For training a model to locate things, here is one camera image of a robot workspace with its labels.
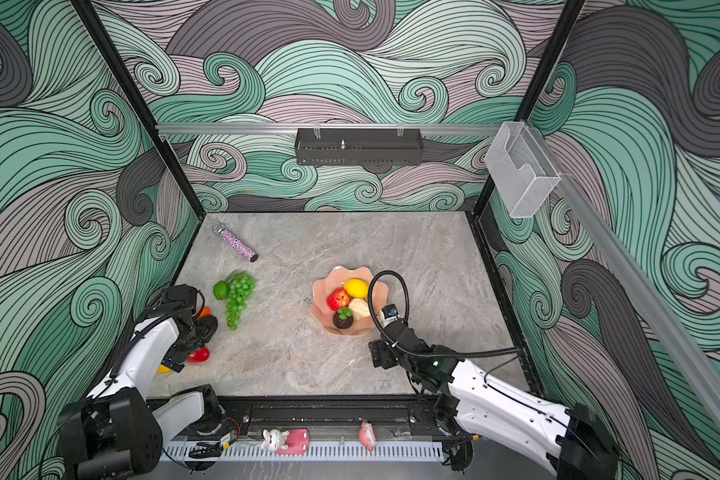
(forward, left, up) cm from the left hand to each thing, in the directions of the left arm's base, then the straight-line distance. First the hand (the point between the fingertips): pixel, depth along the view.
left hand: (192, 343), depth 81 cm
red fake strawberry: (-2, -1, -4) cm, 4 cm away
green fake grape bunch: (+18, -9, 0) cm, 20 cm away
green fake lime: (+18, -2, -2) cm, 18 cm away
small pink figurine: (-20, -48, +1) cm, 53 cm away
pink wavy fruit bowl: (+11, -35, -2) cm, 37 cm away
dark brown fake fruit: (+7, -42, +3) cm, 42 cm away
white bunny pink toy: (-22, -31, -3) cm, 38 cm away
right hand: (+1, -53, +1) cm, 53 cm away
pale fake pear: (+11, -47, +1) cm, 48 cm away
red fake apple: (+14, -40, +2) cm, 42 cm away
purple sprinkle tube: (+38, 0, -2) cm, 38 cm away
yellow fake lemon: (+18, -46, +1) cm, 49 cm away
